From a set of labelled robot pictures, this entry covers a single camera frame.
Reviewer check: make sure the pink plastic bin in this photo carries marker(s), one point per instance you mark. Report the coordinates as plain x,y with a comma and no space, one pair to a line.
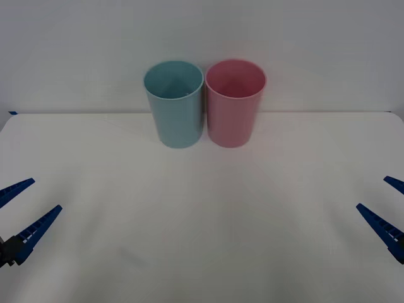
232,116

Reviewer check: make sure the pale blue plastic bin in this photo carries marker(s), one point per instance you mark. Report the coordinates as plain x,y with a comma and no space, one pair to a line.
176,116

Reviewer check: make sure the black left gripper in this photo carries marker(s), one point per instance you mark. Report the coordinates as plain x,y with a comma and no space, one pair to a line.
3,254

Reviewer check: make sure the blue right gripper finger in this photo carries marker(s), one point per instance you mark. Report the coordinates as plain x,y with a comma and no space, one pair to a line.
383,227
396,183

